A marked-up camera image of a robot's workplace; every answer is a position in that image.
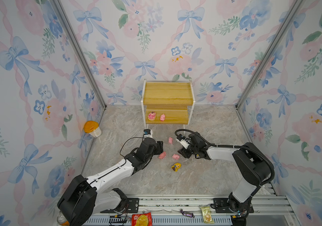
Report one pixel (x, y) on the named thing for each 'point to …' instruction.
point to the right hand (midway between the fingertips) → (182, 147)
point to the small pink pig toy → (170, 140)
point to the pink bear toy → (151, 116)
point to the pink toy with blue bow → (162, 155)
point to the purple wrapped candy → (187, 213)
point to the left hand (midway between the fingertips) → (160, 142)
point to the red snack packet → (141, 219)
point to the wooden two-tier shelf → (175, 100)
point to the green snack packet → (206, 213)
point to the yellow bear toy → (176, 166)
